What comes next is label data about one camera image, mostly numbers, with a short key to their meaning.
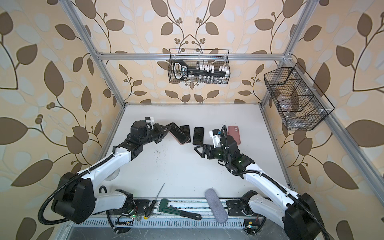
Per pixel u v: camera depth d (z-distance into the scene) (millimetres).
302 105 724
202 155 682
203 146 685
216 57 909
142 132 654
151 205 744
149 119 788
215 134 708
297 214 391
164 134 754
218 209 709
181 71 844
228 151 596
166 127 806
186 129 1077
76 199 407
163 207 737
